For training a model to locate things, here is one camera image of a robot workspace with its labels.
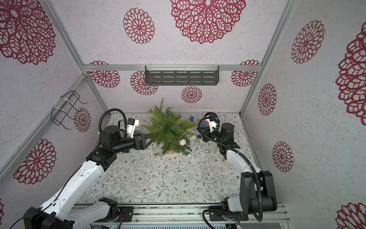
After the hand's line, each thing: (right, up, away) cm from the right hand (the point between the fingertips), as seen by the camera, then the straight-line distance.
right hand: (198, 127), depth 82 cm
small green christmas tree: (-15, -2, -8) cm, 17 cm away
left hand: (-25, -6, -10) cm, 27 cm away
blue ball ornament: (-4, +5, -5) cm, 8 cm away
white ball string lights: (-9, -8, -8) cm, 14 cm away
